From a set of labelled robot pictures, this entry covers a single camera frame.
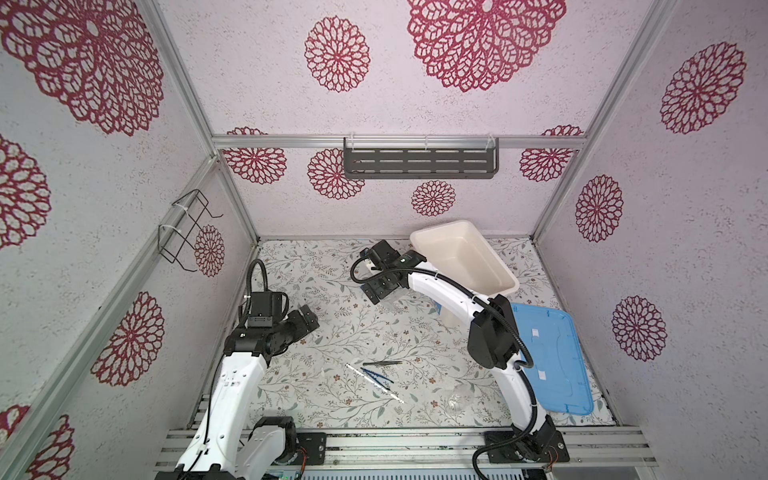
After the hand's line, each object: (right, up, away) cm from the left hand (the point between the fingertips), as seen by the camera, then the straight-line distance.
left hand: (305, 330), depth 80 cm
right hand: (+20, +13, +13) cm, 28 cm away
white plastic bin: (+50, +22, +29) cm, 62 cm away
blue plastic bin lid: (+72, -13, +6) cm, 73 cm away
